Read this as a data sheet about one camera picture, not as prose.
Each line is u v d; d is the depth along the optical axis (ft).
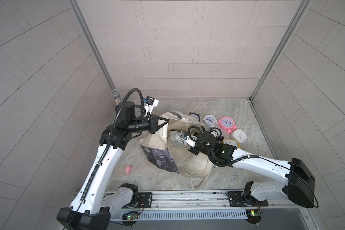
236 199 2.33
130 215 2.12
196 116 3.35
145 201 2.33
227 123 3.25
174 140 2.52
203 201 2.33
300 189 1.26
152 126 1.75
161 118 1.99
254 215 2.23
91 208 1.15
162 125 2.00
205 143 1.78
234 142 2.92
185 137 2.05
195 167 2.41
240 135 3.00
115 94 2.64
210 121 3.26
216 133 3.08
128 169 2.59
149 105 1.81
